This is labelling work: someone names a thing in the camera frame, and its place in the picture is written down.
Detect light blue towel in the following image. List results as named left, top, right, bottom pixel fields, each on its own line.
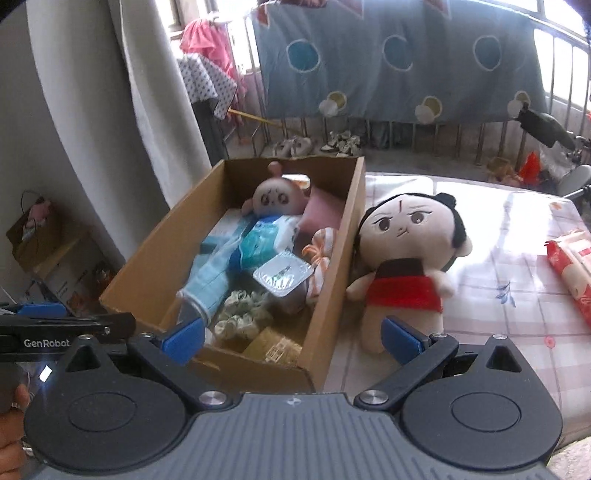
left=176, top=219, right=252, bottom=326

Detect gold patterned snack box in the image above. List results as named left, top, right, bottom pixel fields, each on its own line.
left=242, top=327, right=302, bottom=367

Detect black-haired plush doll red top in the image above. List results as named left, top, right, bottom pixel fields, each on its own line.
left=346, top=193, right=472, bottom=354

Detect clear plastic lidded cup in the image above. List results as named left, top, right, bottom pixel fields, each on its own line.
left=252, top=251, right=314, bottom=315

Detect orange white striped cloth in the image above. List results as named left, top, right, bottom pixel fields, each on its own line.
left=301, top=227, right=338, bottom=307

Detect pink round plush toy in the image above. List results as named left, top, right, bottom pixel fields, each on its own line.
left=242, top=161, right=308, bottom=218

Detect person's left hand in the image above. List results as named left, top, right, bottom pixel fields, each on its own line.
left=0, top=384, right=30, bottom=480

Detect brown cardboard box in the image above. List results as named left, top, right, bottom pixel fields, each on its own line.
left=98, top=155, right=367, bottom=394

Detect red white wipes pack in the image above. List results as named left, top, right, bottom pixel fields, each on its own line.
left=546, top=229, right=591, bottom=324

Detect left white curtain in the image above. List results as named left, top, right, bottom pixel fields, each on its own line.
left=108, top=0, right=213, bottom=209

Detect white sneakers pair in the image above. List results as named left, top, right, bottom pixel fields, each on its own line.
left=321, top=130, right=362, bottom=157

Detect small red bag on floor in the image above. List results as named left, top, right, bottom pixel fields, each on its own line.
left=519, top=152, right=542, bottom=187

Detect white slippers pair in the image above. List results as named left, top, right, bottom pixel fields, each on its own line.
left=273, top=136, right=314, bottom=159

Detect black wheelchair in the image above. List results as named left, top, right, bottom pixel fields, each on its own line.
left=516, top=102, right=590, bottom=204

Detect yellow broom stick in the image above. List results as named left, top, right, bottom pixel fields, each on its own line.
left=228, top=108, right=283, bottom=129

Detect polka dot hanging cloth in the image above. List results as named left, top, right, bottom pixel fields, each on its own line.
left=176, top=53, right=238, bottom=120

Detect blue patterned hanging blanket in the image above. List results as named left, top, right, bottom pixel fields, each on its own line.
left=252, top=1, right=547, bottom=125

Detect pink hanging garment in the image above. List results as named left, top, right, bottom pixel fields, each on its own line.
left=179, top=20, right=245, bottom=107

